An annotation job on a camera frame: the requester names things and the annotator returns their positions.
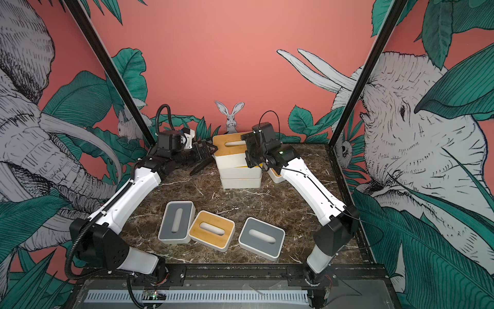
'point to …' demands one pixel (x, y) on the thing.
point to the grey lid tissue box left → (177, 221)
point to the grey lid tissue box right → (262, 238)
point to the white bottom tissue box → (241, 183)
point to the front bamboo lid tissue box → (212, 230)
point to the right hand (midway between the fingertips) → (238, 140)
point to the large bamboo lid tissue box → (229, 150)
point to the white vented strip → (202, 297)
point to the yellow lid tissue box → (244, 172)
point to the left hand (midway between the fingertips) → (213, 148)
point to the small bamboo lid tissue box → (276, 178)
